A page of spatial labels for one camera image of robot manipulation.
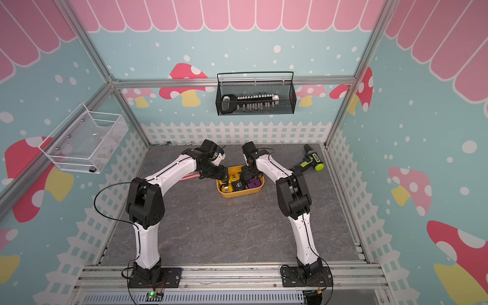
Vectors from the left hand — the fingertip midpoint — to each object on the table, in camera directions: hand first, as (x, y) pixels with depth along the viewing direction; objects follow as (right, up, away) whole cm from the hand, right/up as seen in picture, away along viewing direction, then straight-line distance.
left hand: (221, 178), depth 93 cm
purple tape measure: (+16, -3, +6) cm, 17 cm away
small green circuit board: (-23, -44, -21) cm, 54 cm away
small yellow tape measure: (+3, -6, +4) cm, 8 cm away
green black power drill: (+49, +9, +13) cm, 51 cm away
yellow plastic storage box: (+7, +4, +12) cm, 14 cm away
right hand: (+15, +3, +9) cm, 18 cm away
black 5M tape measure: (+8, -4, +4) cm, 10 cm away
